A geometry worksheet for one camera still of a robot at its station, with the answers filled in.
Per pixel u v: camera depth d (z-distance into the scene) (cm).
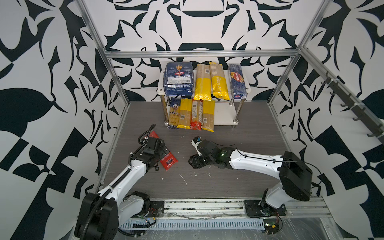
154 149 66
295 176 44
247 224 71
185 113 101
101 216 39
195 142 75
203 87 77
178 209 76
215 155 63
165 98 85
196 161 72
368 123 55
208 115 102
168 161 87
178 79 74
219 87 74
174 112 102
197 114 99
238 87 74
